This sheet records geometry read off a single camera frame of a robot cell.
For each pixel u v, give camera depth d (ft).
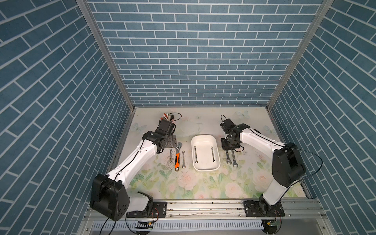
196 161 2.98
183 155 3.07
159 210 2.41
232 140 2.23
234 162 2.99
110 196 1.29
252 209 2.42
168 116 3.32
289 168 1.54
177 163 2.92
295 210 2.46
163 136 1.89
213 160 2.99
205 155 3.08
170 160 2.99
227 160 2.84
